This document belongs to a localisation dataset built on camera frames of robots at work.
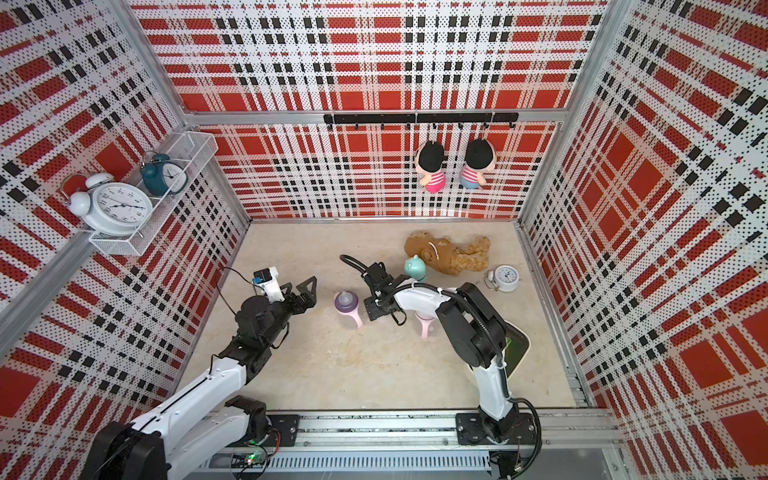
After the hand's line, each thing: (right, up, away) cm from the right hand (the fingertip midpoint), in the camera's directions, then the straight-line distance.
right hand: (384, 305), depth 95 cm
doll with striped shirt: (+31, +48, -1) cm, 57 cm away
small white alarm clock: (+40, +8, +3) cm, 41 cm away
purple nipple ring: (-10, +4, -13) cm, 17 cm away
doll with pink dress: (+15, +47, 0) cm, 49 cm away
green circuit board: (-30, -32, -26) cm, 51 cm away
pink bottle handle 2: (+12, -3, -15) cm, 19 cm away
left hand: (-21, +9, -12) cm, 26 cm away
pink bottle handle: (-7, -1, -11) cm, 13 cm away
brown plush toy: (+20, +16, +4) cm, 26 cm away
